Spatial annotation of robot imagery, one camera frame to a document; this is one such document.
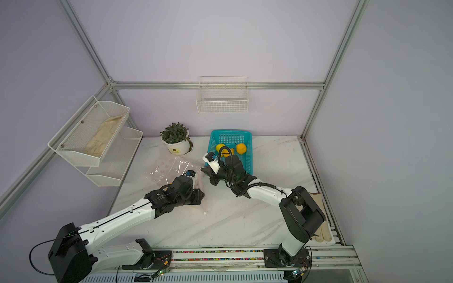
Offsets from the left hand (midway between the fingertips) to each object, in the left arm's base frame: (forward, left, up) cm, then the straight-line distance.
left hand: (202, 196), depth 81 cm
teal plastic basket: (+45, -13, -7) cm, 47 cm away
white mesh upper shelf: (+18, +51, +21) cm, 58 cm away
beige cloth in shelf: (+17, +46, +19) cm, 53 cm away
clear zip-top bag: (+22, +25, -10) cm, 35 cm away
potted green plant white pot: (+32, +18, +8) cm, 38 cm away
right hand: (+11, -1, +7) cm, 13 cm away
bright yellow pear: (+37, -5, -7) cm, 38 cm away
